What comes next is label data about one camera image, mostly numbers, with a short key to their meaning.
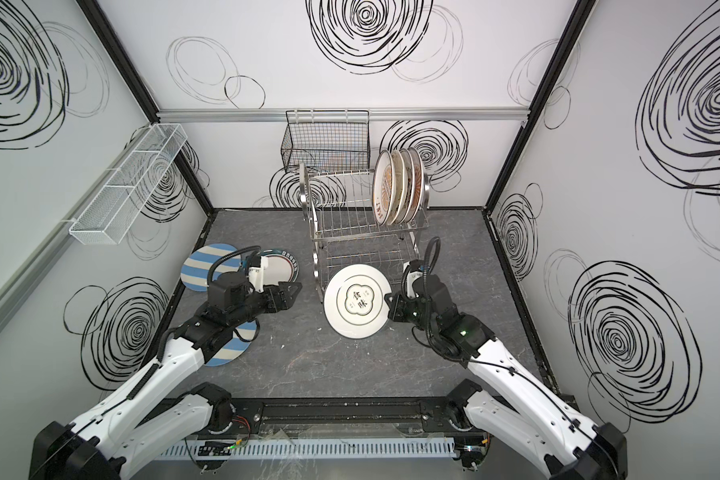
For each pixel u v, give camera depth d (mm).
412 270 653
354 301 783
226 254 566
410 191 685
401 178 683
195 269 1028
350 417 754
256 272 708
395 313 643
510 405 472
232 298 590
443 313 551
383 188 846
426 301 535
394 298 644
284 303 695
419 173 680
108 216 722
